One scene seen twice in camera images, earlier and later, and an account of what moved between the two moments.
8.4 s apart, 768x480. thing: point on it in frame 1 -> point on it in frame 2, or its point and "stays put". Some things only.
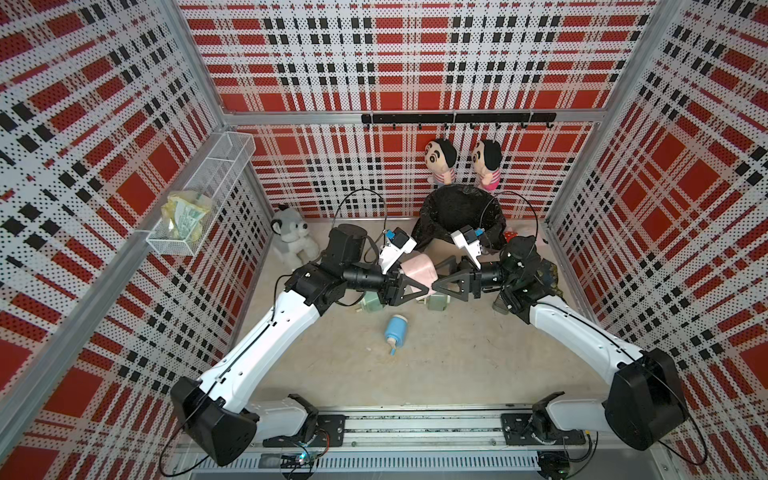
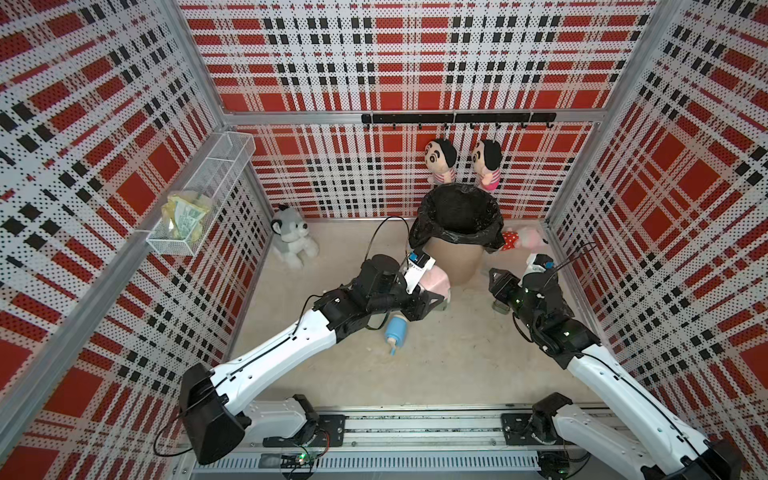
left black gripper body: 386,294 -> 414,310
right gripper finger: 464,279 -> 504,286
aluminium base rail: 393,445 stays put
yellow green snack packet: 183,213 stays put
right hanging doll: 487,156 stays put
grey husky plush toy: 291,244 stays put
